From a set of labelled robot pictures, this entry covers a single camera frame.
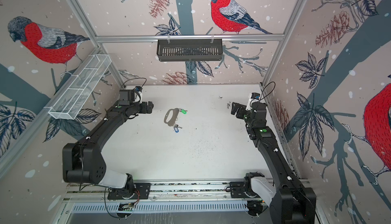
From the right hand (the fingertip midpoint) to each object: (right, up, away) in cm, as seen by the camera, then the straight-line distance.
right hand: (239, 105), depth 80 cm
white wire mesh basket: (-85, +10, -2) cm, 85 cm away
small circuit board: (-57, -48, -9) cm, 75 cm away
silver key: (-36, -15, +18) cm, 43 cm away
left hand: (-55, +1, +8) cm, 55 cm away
